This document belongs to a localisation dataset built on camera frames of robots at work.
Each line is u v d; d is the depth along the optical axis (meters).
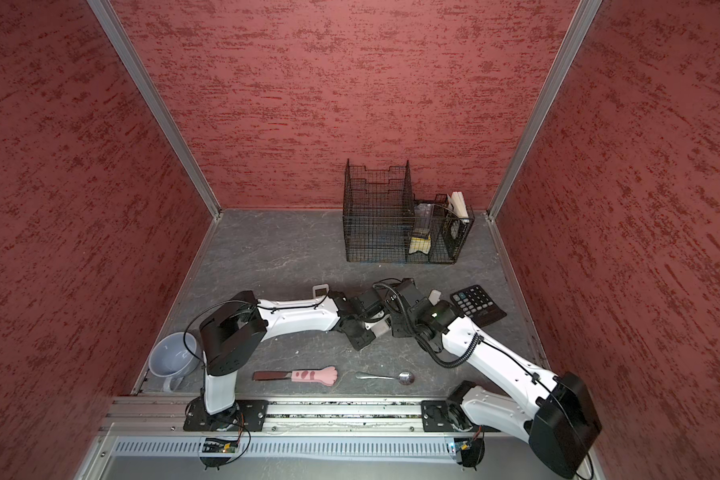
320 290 0.97
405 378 0.78
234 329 0.53
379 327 0.86
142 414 0.76
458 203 0.97
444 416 0.74
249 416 0.75
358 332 0.77
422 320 0.57
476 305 0.92
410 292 0.62
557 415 0.39
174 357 0.82
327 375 0.78
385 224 1.18
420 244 1.09
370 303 0.71
